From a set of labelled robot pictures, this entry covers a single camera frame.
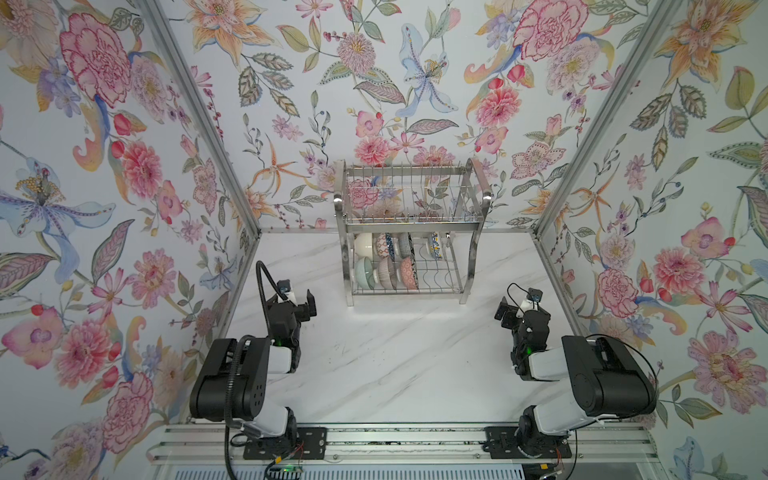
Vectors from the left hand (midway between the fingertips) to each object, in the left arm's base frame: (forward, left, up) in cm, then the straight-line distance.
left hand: (298, 291), depth 92 cm
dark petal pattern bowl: (+16, -34, +3) cm, 38 cm away
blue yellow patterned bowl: (+16, -44, +2) cm, 47 cm away
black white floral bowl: (+4, -34, +3) cm, 35 cm away
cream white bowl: (+16, -20, +3) cm, 26 cm away
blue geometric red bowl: (+16, -27, +3) cm, 32 cm away
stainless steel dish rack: (+36, -37, -9) cm, 52 cm away
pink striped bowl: (+4, -27, +3) cm, 28 cm away
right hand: (-3, -68, -2) cm, 68 cm away
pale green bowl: (+5, -20, +3) cm, 21 cm away
